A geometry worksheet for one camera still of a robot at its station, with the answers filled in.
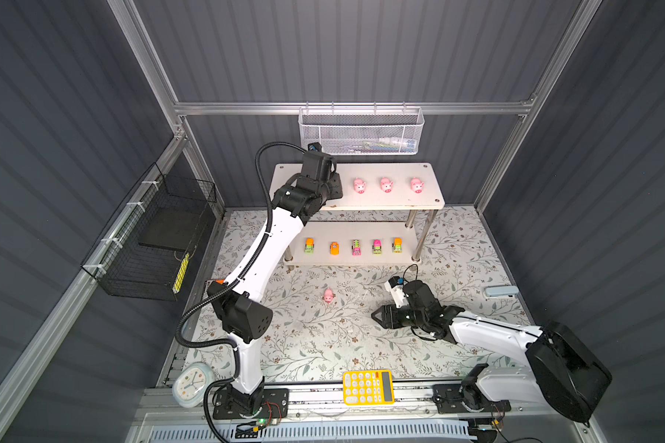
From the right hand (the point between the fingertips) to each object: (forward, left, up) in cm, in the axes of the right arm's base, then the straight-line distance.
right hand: (381, 316), depth 86 cm
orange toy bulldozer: (+23, +15, +5) cm, 28 cm away
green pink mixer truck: (+25, -1, +4) cm, 25 cm away
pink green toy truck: (+23, +7, +5) cm, 24 cm away
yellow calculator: (-19, +6, -3) cm, 21 cm away
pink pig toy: (+9, +17, -2) cm, 19 cm away
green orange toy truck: (+24, -8, +5) cm, 26 cm away
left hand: (+27, +14, +33) cm, 45 cm away
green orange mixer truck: (+25, +24, +5) cm, 35 cm away
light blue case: (+10, -42, -3) cm, 43 cm away
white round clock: (-19, +54, 0) cm, 57 cm away
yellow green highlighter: (+1, +52, +25) cm, 58 cm away
